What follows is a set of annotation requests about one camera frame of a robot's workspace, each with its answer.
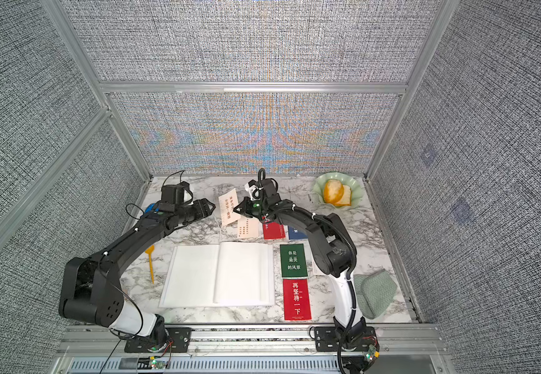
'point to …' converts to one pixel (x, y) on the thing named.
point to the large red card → (296, 299)
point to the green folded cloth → (374, 292)
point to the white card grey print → (316, 270)
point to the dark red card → (274, 231)
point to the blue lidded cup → (150, 207)
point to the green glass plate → (355, 185)
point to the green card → (293, 260)
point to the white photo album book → (228, 274)
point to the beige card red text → (228, 202)
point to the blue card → (296, 234)
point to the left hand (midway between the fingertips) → (213, 205)
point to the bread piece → (336, 193)
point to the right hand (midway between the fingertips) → (231, 204)
